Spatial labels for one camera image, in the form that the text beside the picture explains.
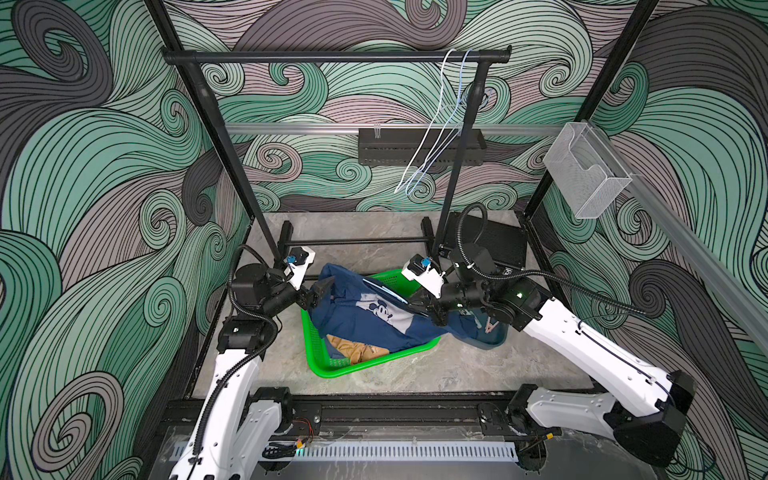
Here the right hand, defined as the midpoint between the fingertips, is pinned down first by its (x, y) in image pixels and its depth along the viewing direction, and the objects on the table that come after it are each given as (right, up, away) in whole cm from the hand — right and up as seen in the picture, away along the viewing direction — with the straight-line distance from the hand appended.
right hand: (404, 303), depth 66 cm
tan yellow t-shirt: (-12, -16, +14) cm, 25 cm away
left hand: (-21, +8, +6) cm, 23 cm away
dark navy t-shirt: (-13, -5, +16) cm, 21 cm away
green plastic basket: (-23, -16, +15) cm, 32 cm away
